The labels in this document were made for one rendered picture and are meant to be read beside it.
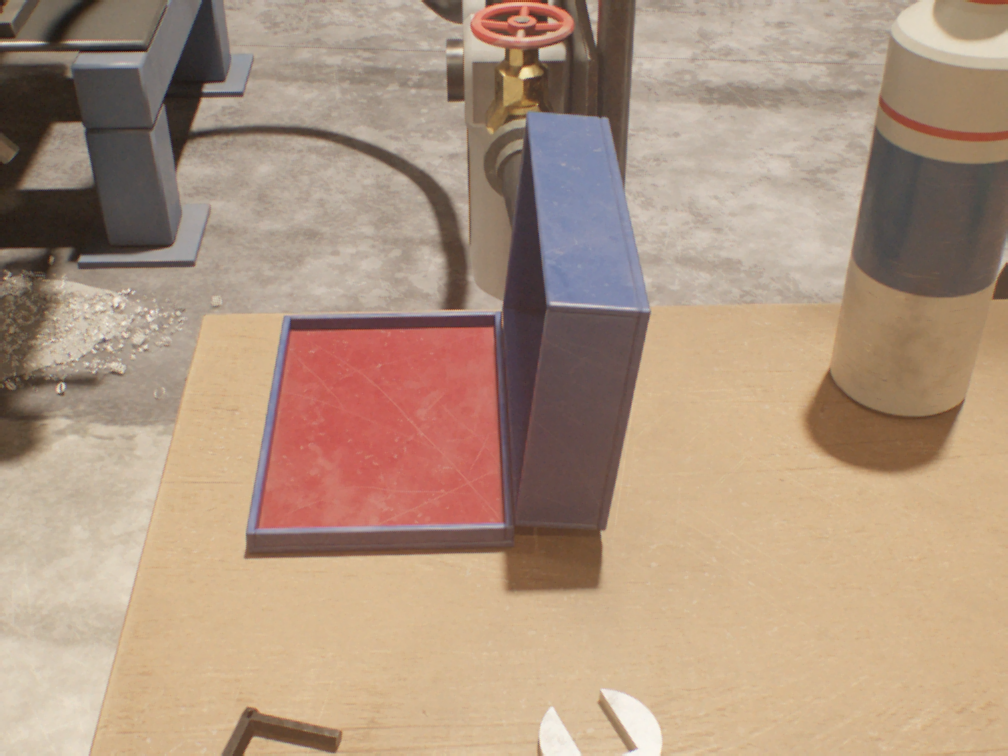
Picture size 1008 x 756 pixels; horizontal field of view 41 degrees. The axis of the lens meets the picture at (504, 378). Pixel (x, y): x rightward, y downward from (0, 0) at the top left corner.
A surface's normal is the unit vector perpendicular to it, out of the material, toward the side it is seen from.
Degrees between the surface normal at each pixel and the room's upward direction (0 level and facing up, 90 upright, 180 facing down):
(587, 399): 90
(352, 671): 0
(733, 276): 0
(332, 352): 0
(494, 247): 90
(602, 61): 90
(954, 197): 90
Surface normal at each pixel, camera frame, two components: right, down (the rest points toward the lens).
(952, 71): -0.47, 0.53
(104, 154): 0.04, 0.60
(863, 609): 0.00, -0.80
